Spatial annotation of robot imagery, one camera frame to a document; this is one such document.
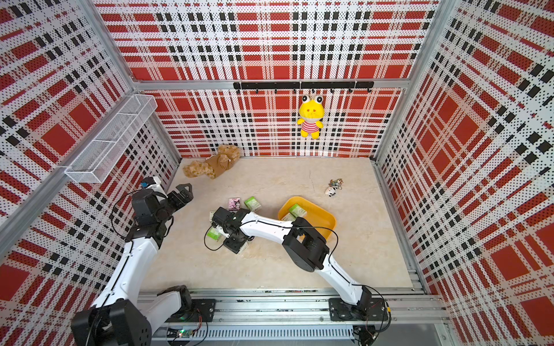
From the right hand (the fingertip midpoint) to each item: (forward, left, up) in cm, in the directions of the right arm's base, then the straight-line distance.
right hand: (240, 241), depth 89 cm
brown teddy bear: (+36, +16, +7) cm, 40 cm away
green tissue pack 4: (+3, +11, +2) cm, 12 cm away
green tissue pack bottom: (-4, -3, +5) cm, 7 cm away
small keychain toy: (+29, -42, -1) cm, 51 cm away
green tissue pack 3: (+14, -24, +1) cm, 28 cm away
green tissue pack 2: (+11, -20, 0) cm, 23 cm away
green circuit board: (-31, +14, +1) cm, 34 cm away
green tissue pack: (+19, -3, 0) cm, 19 cm away
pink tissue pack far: (+17, +6, +1) cm, 18 cm away
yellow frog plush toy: (+45, -30, +32) cm, 63 cm away
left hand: (+13, +19, +20) cm, 30 cm away
